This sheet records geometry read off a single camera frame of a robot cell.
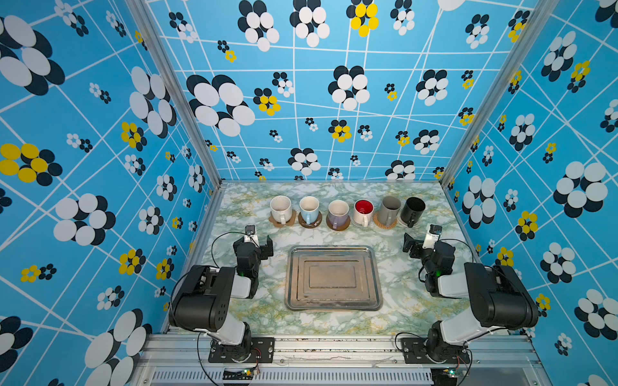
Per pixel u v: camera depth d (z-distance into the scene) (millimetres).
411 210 969
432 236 805
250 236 782
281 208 1038
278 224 1027
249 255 709
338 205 1019
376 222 1050
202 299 459
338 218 969
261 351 735
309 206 1019
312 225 1021
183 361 719
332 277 890
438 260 716
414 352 725
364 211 1044
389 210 961
